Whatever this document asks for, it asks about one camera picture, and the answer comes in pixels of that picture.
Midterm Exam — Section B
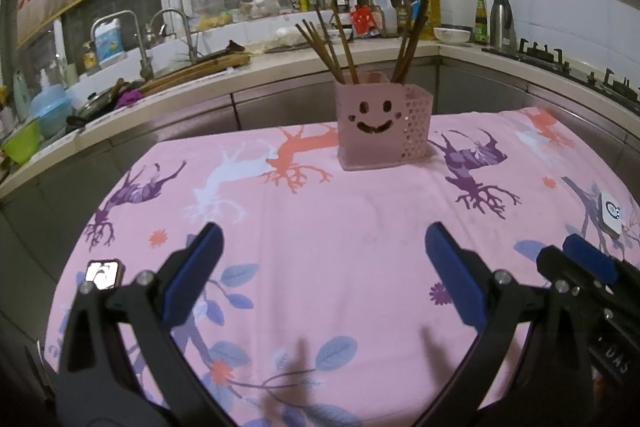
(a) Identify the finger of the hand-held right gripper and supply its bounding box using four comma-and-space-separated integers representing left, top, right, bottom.
536, 246, 608, 308
562, 234, 640, 290

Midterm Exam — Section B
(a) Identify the bundle of wooden chopsticks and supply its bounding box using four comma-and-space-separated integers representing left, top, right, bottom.
295, 0, 431, 85

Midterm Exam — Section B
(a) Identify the gas stove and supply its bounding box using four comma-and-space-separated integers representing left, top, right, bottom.
482, 38, 640, 112

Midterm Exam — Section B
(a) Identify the white plastic jug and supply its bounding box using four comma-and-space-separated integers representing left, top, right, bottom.
370, 0, 398, 38

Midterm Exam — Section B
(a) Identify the green plastic bowl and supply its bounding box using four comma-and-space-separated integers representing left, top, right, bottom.
2, 119, 41, 165

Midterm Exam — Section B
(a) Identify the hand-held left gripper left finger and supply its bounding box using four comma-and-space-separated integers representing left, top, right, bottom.
54, 222, 225, 427

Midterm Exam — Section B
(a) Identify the large cooking oil bottle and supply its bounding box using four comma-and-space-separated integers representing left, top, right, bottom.
407, 0, 443, 42

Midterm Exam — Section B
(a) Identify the metal pot with lid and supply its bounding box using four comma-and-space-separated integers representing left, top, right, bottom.
67, 92, 118, 128

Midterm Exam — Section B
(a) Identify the wooden cutting board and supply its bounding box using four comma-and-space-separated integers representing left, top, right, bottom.
137, 52, 251, 95

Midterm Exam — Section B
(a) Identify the white bowl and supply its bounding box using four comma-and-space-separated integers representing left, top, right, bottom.
433, 27, 472, 45

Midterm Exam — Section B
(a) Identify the dark green-label bottle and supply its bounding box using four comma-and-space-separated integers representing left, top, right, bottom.
473, 0, 489, 45

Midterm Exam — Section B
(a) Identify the smartphone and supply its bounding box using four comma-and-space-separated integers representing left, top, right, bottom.
82, 258, 123, 290

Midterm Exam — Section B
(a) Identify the grey kitchen counter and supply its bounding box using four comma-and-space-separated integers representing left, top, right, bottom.
0, 39, 640, 208

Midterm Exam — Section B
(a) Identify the white square timer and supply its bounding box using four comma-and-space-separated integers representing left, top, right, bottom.
597, 192, 626, 238

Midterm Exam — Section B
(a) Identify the pink printed tablecloth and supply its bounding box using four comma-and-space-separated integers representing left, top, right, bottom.
45, 107, 640, 427

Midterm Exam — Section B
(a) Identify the light blue plastic container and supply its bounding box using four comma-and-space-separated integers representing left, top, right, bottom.
30, 84, 73, 138

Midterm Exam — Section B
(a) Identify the red packet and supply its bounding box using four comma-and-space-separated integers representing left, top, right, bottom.
350, 4, 376, 38

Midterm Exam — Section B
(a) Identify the steel thermos jug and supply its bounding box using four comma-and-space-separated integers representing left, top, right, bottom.
489, 0, 518, 50

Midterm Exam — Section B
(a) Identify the blue detergent bottle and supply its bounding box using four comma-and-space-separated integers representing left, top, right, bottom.
94, 18, 126, 62

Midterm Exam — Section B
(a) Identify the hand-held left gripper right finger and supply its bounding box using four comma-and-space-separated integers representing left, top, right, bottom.
414, 222, 593, 427

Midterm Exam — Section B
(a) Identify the pink smiley chopstick holder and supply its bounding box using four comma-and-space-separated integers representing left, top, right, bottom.
334, 73, 433, 172

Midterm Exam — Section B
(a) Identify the metal faucet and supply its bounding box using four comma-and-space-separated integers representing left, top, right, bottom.
90, 10, 156, 80
148, 8, 198, 62

